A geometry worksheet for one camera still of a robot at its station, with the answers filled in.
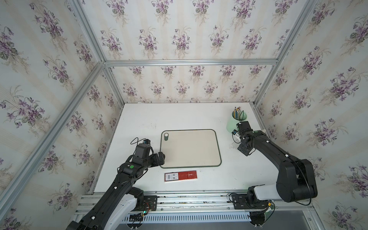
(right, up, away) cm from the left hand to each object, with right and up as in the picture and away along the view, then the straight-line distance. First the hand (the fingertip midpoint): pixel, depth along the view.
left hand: (160, 158), depth 81 cm
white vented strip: (+16, -26, -11) cm, 33 cm away
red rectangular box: (+8, -10, 0) cm, 13 cm away
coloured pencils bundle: (+49, +27, +12) cm, 57 cm away
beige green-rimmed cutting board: (+18, +3, +13) cm, 22 cm away
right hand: (+57, +8, +5) cm, 58 cm away
